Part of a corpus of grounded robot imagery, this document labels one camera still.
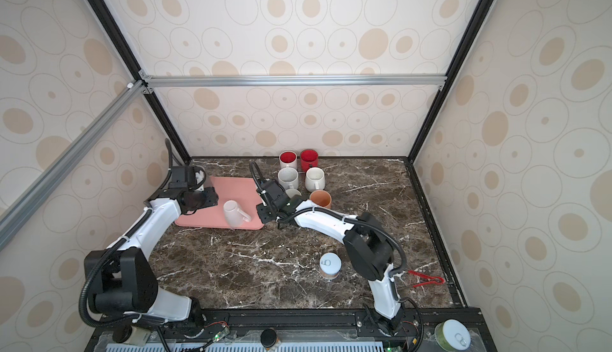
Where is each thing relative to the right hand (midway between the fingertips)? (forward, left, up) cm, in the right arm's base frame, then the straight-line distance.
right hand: (263, 208), depth 88 cm
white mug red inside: (+31, -7, -6) cm, 33 cm away
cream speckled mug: (+18, -8, -4) cm, 20 cm away
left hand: (+5, +17, +4) cm, 18 cm away
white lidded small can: (-19, -24, -7) cm, 31 cm away
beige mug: (+6, -22, -3) cm, 23 cm away
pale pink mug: (0, +12, -4) cm, 13 cm away
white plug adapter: (-39, +32, -6) cm, 51 cm away
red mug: (+30, -17, -4) cm, 35 cm away
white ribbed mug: (+19, -19, -6) cm, 28 cm away
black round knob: (-40, -5, -5) cm, 40 cm away
